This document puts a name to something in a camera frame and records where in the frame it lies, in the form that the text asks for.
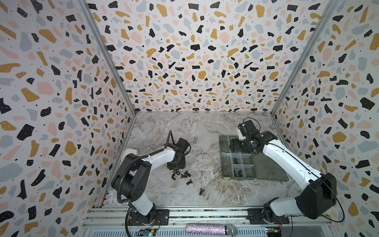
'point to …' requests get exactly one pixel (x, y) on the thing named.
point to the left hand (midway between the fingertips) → (180, 164)
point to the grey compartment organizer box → (247, 166)
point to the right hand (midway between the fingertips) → (233, 144)
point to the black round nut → (174, 171)
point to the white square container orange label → (129, 150)
